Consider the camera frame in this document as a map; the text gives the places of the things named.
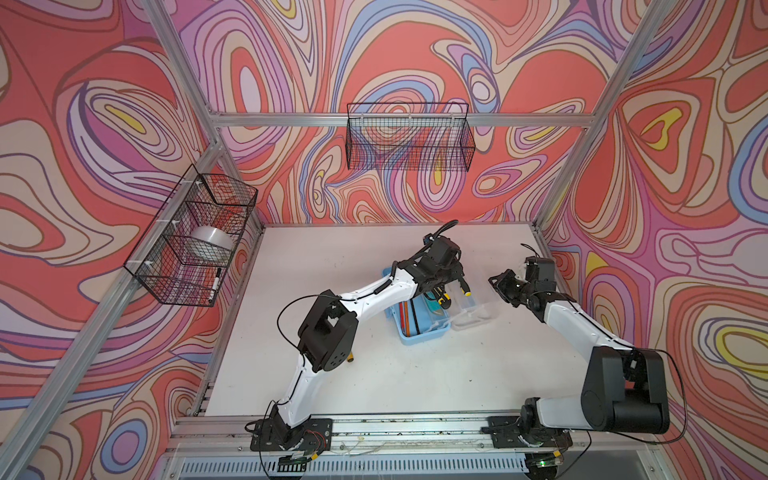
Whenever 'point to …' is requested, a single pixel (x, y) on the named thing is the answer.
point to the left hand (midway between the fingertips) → (465, 266)
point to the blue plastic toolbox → (416, 319)
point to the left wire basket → (157, 262)
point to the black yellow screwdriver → (464, 287)
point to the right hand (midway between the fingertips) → (490, 285)
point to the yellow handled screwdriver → (351, 357)
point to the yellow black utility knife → (443, 298)
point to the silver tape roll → (208, 244)
